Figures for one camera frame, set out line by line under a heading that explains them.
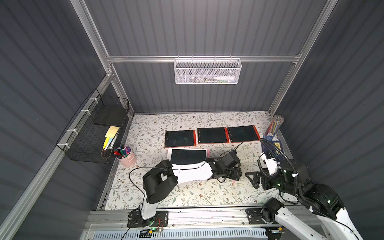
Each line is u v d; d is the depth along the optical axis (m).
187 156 0.96
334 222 0.39
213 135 1.12
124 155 0.85
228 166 0.64
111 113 0.81
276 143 0.99
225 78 0.93
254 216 0.74
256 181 0.58
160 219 0.73
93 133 0.73
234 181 0.79
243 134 1.08
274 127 0.94
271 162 0.56
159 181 0.49
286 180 0.49
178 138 1.05
